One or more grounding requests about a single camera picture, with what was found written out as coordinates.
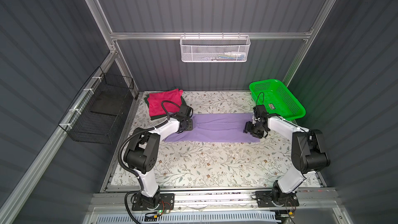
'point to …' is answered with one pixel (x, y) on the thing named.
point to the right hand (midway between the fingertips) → (249, 133)
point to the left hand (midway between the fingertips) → (187, 124)
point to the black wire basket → (94, 116)
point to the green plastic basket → (276, 99)
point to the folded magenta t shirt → (155, 100)
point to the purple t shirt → (217, 128)
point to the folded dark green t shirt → (155, 100)
